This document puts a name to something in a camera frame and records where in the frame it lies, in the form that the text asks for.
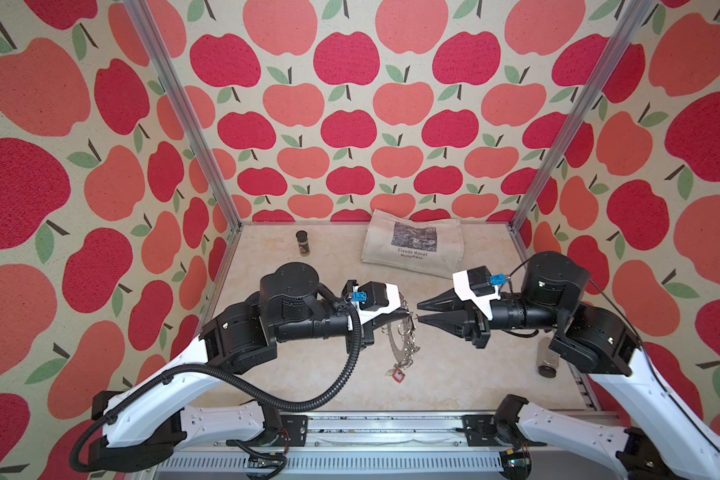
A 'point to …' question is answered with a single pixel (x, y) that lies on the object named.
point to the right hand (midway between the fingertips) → (429, 303)
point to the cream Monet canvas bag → (430, 246)
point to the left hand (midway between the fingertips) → (408, 314)
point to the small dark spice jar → (303, 242)
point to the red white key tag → (398, 375)
